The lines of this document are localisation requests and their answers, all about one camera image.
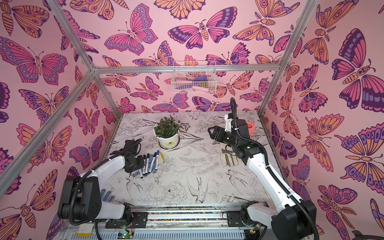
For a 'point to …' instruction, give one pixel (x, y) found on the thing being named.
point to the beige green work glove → (230, 158)
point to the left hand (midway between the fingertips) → (141, 163)
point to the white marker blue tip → (157, 160)
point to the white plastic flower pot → (168, 143)
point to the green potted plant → (167, 127)
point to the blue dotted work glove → (150, 159)
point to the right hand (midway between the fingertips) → (213, 128)
